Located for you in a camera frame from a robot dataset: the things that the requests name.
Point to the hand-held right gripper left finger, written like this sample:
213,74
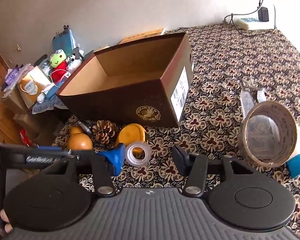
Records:
116,158

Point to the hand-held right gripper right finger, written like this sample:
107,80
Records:
179,160

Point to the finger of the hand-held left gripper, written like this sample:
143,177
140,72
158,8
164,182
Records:
52,150

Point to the orange plastic lid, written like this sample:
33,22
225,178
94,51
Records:
130,135

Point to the brown pine cone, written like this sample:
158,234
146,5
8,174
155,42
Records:
105,131

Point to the small clear tape roll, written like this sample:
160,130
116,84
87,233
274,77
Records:
146,153

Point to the black plug adapter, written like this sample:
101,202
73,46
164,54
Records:
85,127

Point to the brown cardboard box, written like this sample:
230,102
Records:
122,105

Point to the person's left hand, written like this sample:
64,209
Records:
5,221

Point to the red packet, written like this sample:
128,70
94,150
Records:
25,136

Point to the blue patterned cloth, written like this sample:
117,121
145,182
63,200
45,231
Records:
47,106

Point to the stack of cardboard boxes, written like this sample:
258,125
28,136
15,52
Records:
17,105

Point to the small white toy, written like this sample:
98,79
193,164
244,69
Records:
43,93

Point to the purple package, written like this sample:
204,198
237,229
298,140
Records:
13,76

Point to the clear plastic tool package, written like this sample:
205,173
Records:
247,102

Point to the green frog plush toy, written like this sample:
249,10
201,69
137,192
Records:
58,60

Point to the white dog plush toy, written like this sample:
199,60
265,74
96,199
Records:
73,61

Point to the blue bag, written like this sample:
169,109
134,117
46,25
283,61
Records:
63,40

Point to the large brown packing tape roll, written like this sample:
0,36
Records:
288,135

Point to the floral patterned blanket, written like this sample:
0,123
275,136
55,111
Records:
227,55

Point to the blue and white tube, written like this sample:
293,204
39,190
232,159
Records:
298,165

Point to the flat cardboard box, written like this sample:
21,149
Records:
142,36

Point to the white power strip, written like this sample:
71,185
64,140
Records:
255,25

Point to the black power adapter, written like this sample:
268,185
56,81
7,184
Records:
263,13

